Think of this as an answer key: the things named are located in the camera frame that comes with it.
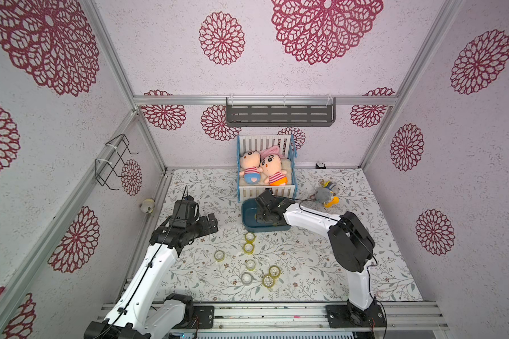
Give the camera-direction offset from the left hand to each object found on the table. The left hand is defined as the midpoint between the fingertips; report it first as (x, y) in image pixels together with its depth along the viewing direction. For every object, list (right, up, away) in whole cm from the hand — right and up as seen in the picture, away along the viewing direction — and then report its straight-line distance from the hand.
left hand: (207, 225), depth 80 cm
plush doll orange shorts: (+26, +25, +22) cm, 43 cm away
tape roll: (+3, -14, +8) cm, 17 cm away
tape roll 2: (+16, -17, +6) cm, 25 cm away
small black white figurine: (+57, +28, +44) cm, 78 cm away
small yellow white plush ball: (-34, +6, +22) cm, 41 cm away
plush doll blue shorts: (+16, +28, +25) cm, 41 cm away
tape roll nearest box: (+16, -8, +14) cm, 22 cm away
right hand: (+24, +2, +16) cm, 28 cm away
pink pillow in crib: (+28, +34, +32) cm, 55 cm away
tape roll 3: (+26, -19, +4) cm, 32 cm away
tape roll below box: (+15, -13, +9) cm, 22 cm away
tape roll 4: (+24, -22, +1) cm, 32 cm away
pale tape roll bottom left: (+15, -21, +2) cm, 26 cm away
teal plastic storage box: (+15, +2, +19) cm, 25 cm away
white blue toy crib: (+20, +38, +29) cm, 52 cm away
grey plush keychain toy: (+51, +11, +20) cm, 56 cm away
